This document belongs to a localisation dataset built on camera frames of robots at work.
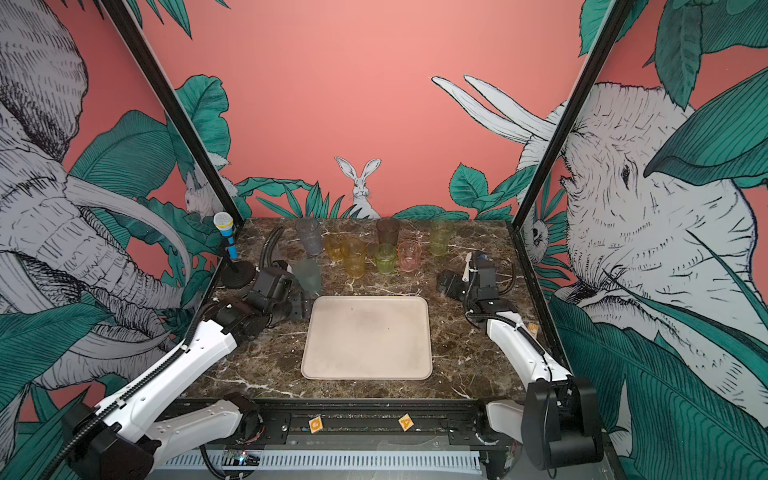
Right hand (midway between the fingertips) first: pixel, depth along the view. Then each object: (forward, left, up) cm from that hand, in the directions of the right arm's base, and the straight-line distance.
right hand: (446, 275), depth 86 cm
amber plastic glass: (+24, +39, -16) cm, 48 cm away
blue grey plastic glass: (+32, +50, -15) cm, 61 cm away
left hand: (-9, +41, +2) cm, 42 cm away
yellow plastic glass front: (+19, +31, -13) cm, 39 cm away
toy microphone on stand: (+10, +73, -14) cm, 75 cm away
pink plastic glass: (+18, +10, -14) cm, 25 cm away
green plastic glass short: (+17, +19, -11) cm, 27 cm away
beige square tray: (-14, +23, -14) cm, 30 cm away
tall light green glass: (+32, -3, -14) cm, 35 cm away
